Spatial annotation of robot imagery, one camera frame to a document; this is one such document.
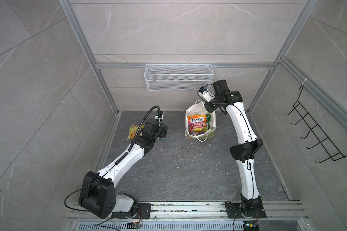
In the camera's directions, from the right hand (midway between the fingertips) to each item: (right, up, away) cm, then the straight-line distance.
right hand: (209, 103), depth 88 cm
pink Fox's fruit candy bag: (-6, -13, +10) cm, 17 cm away
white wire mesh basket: (-19, +21, +13) cm, 31 cm away
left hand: (-29, -11, -5) cm, 32 cm away
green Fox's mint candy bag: (-33, -23, +13) cm, 42 cm away
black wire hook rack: (+47, -22, -24) cm, 57 cm away
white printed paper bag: (-6, -3, 0) cm, 7 cm away
